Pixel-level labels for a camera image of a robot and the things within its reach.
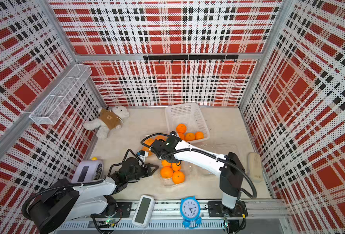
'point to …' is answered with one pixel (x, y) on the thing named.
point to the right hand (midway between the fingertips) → (188, 151)
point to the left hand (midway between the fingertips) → (160, 167)
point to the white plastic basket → (190, 114)
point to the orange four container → (199, 135)
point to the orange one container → (181, 128)
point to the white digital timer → (143, 211)
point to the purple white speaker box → (88, 170)
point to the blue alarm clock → (190, 210)
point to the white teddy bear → (108, 119)
